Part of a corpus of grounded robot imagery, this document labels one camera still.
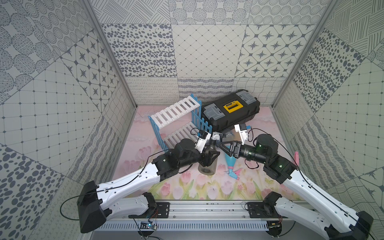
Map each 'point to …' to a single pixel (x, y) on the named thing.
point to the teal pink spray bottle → (231, 161)
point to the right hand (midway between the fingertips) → (219, 145)
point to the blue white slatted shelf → (198, 121)
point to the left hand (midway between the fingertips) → (215, 145)
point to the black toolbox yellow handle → (238, 108)
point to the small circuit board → (144, 225)
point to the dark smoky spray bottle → (211, 145)
